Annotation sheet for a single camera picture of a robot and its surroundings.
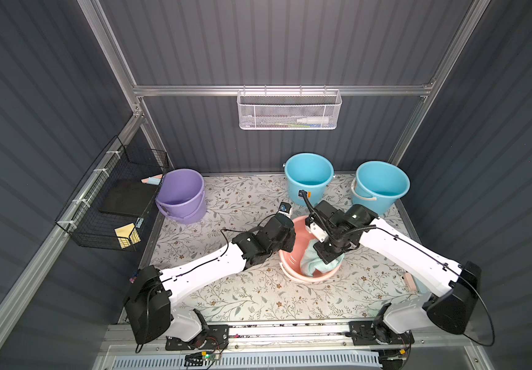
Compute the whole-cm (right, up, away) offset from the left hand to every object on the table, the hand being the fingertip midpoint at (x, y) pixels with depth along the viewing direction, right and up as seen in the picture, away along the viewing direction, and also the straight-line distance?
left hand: (293, 234), depth 77 cm
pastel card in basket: (-50, +19, +5) cm, 54 cm away
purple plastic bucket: (-50, +13, +32) cm, 61 cm away
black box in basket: (-55, +13, -2) cm, 56 cm away
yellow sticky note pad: (-45, +3, -17) cm, 49 cm away
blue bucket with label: (+11, +24, +29) cm, 39 cm away
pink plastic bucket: (0, -13, +12) cm, 18 cm away
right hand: (+9, -7, -3) cm, 12 cm away
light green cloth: (+5, -8, -3) cm, 10 cm away
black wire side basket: (-59, +7, -15) cm, 62 cm away
